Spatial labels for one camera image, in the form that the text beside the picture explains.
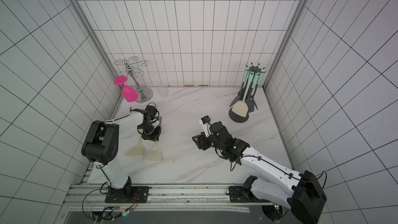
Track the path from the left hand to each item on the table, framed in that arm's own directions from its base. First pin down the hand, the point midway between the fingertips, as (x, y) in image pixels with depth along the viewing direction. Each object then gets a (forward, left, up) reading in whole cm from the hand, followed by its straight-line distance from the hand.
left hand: (155, 141), depth 90 cm
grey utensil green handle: (+22, -51, +16) cm, 58 cm away
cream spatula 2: (-8, -1, 0) cm, 8 cm away
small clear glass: (+37, +1, +4) cm, 38 cm away
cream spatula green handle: (-5, +10, -3) cm, 12 cm away
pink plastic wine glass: (+25, +18, +15) cm, 34 cm away
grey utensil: (+17, -56, +17) cm, 60 cm away
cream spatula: (+15, -51, +14) cm, 55 cm away
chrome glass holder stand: (+37, +15, 0) cm, 40 cm away
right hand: (-2, -25, +15) cm, 29 cm away
